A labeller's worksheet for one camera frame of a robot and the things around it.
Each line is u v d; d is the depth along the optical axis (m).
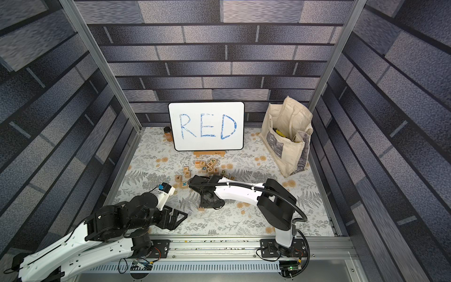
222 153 1.04
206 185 0.61
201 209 0.84
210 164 0.98
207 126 0.95
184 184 0.90
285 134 1.03
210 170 0.95
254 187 0.48
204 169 0.97
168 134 1.07
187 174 0.95
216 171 0.96
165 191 0.60
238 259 0.74
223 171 0.95
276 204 0.47
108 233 0.45
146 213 0.50
